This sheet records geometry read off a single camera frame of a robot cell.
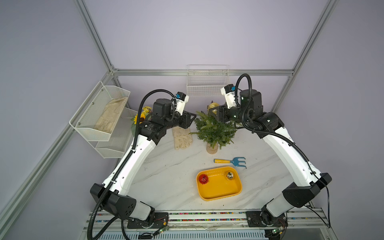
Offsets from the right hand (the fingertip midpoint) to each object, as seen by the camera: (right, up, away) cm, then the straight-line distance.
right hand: (215, 111), depth 68 cm
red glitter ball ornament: (-5, -36, +14) cm, 39 cm away
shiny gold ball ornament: (+11, -35, +16) cm, 40 cm away
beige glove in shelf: (-56, -4, +8) cm, 57 cm away
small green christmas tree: (+2, -11, +12) cm, 16 cm away
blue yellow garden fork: (+16, -29, +26) cm, 42 cm away
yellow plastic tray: (+3, -40, +19) cm, 45 cm away
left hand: (-11, -2, +2) cm, 11 cm away
